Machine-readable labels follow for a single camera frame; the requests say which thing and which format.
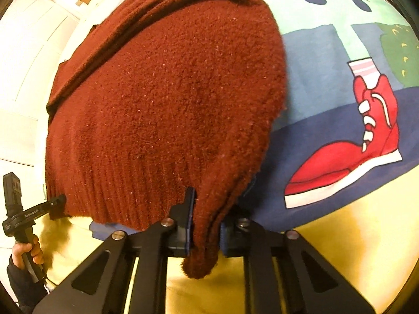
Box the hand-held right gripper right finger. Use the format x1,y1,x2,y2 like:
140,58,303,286
220,216,377,314

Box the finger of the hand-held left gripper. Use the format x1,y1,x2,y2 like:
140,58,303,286
42,194,67,220

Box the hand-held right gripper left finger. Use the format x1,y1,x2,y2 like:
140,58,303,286
32,187,197,314

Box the dark red knitted sweater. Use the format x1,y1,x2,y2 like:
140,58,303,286
45,0,289,280

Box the person's left forearm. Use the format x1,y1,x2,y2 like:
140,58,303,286
7,254,51,309

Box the person's left hand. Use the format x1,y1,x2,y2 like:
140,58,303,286
12,235,45,269

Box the white wardrobe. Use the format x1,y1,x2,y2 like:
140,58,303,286
0,0,82,167

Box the yellow dinosaur printed blanket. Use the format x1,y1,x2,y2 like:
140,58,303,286
33,0,419,314

